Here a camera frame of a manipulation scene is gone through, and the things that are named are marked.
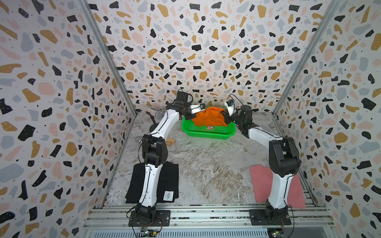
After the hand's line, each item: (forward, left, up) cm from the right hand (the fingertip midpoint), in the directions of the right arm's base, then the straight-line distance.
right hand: (222, 110), depth 94 cm
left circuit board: (-63, +37, -21) cm, 76 cm away
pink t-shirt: (-37, -22, -20) cm, 48 cm away
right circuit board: (-61, -24, -23) cm, 69 cm away
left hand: (+3, +17, -2) cm, 17 cm away
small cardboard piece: (-11, +35, -20) cm, 42 cm away
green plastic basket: (-7, +3, -14) cm, 16 cm away
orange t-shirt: (0, +7, -7) cm, 9 cm away
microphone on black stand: (-8, +38, +3) cm, 39 cm away
